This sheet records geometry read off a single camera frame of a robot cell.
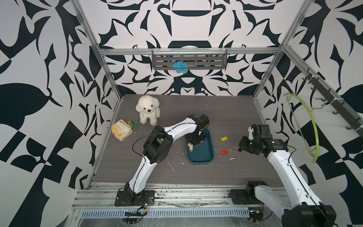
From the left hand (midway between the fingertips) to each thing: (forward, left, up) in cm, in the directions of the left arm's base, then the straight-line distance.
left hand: (193, 139), depth 93 cm
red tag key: (-8, -20, -3) cm, 22 cm away
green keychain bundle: (+13, +41, -2) cm, 43 cm away
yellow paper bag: (+8, +48, +2) cm, 48 cm away
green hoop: (-21, -52, +24) cm, 60 cm away
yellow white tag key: (-5, +2, -2) cm, 6 cm away
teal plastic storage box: (-8, -5, -4) cm, 10 cm away
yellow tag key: (+1, -21, -2) cm, 21 cm away
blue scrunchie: (+36, +7, +32) cm, 49 cm away
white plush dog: (+16, +29, +14) cm, 36 cm away
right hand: (-8, -25, +11) cm, 29 cm away
